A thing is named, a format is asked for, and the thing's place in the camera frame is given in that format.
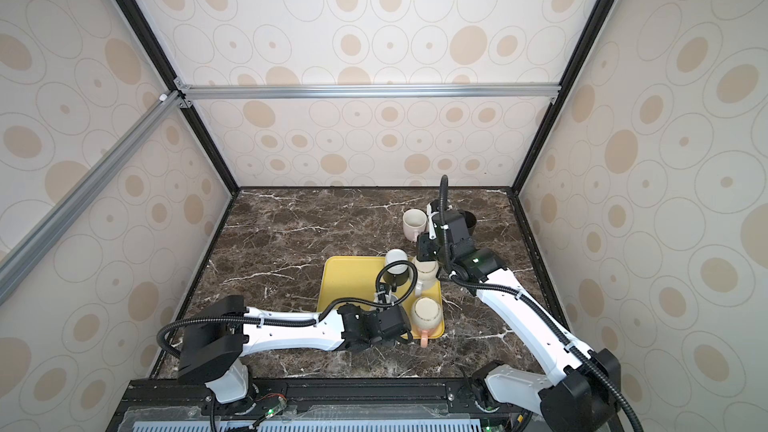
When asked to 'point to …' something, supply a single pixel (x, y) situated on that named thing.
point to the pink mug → (414, 223)
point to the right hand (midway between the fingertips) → (422, 237)
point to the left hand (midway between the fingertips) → (398, 329)
